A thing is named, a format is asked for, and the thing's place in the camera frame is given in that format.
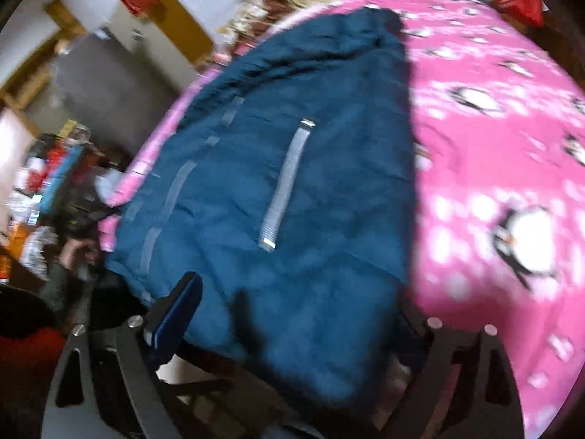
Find pile of cluttered goods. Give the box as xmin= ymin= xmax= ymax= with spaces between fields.
xmin=0 ymin=119 xmax=126 ymax=282

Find brown floral cloth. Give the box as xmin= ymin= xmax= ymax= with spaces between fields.
xmin=212 ymin=0 xmax=298 ymax=58

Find person's red clothing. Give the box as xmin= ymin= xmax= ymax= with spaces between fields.
xmin=0 ymin=327 xmax=69 ymax=439

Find teal puffer jacket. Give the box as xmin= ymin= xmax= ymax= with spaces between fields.
xmin=103 ymin=8 xmax=423 ymax=427

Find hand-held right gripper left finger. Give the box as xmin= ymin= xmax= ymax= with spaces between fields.
xmin=42 ymin=272 xmax=204 ymax=439

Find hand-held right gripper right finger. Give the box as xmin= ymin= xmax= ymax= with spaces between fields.
xmin=384 ymin=315 xmax=524 ymax=439

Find grey refrigerator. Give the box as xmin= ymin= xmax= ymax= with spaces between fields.
xmin=39 ymin=34 xmax=204 ymax=149

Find person's left hand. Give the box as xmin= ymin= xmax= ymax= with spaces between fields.
xmin=58 ymin=239 xmax=100 ymax=271

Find pink penguin print blanket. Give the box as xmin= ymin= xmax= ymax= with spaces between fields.
xmin=98 ymin=0 xmax=585 ymax=439

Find wooden frame post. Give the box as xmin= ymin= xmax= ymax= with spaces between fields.
xmin=153 ymin=0 xmax=218 ymax=62

